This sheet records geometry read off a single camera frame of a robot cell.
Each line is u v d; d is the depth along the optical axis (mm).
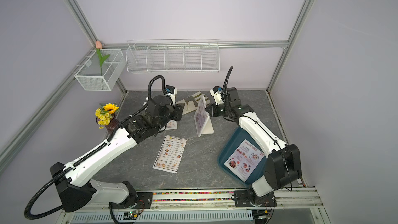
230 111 598
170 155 889
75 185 399
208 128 971
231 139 957
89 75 836
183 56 1004
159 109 503
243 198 735
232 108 612
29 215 360
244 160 852
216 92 734
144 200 736
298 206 726
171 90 600
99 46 896
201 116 873
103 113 760
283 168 423
